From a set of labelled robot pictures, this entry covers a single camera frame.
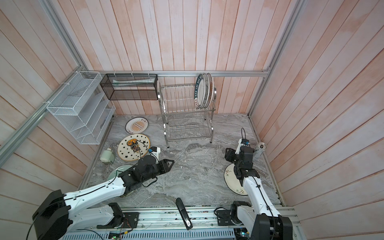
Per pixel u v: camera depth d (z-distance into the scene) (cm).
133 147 101
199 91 89
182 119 115
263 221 40
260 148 86
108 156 90
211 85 75
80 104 72
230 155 75
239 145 76
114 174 89
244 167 64
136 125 114
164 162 71
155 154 73
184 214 73
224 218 74
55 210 40
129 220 73
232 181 86
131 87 105
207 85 75
